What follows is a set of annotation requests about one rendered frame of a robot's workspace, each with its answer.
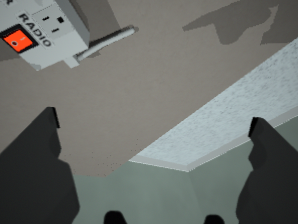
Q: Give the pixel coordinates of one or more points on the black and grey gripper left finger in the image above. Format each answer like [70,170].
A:
[35,186]

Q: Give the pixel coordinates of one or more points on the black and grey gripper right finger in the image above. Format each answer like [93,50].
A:
[270,193]

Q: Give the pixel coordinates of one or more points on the white power strip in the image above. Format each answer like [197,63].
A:
[44,32]

